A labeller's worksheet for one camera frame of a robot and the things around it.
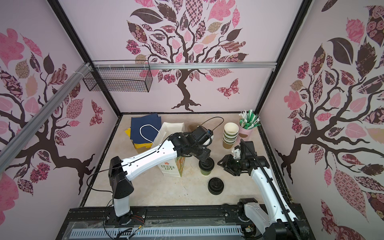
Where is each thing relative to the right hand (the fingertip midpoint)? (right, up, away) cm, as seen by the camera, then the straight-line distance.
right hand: (221, 163), depth 78 cm
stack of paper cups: (+7, +16, +8) cm, 19 cm away
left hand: (-9, +5, -1) cm, 11 cm away
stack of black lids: (-3, -13, +2) cm, 13 cm away
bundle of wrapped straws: (+21, +24, +17) cm, 36 cm away
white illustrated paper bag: (-25, -2, 0) cm, 25 cm away
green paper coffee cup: (-8, -8, +8) cm, 13 cm away
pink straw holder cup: (+18, +15, +16) cm, 28 cm away
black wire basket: (-55, +53, +17) cm, 78 cm away
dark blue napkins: (-39, +19, -5) cm, 44 cm away
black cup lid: (-6, +1, +2) cm, 6 cm away
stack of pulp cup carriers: (-16, +19, +27) cm, 37 cm away
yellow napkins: (-47, +7, +21) cm, 52 cm away
